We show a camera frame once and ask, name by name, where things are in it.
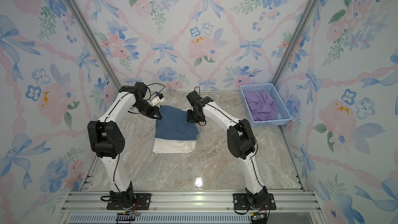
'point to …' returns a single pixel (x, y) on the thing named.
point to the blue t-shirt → (174, 125)
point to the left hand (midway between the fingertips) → (160, 116)
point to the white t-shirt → (169, 145)
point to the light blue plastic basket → (284, 115)
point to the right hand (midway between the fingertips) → (192, 119)
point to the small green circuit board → (258, 218)
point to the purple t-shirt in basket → (263, 106)
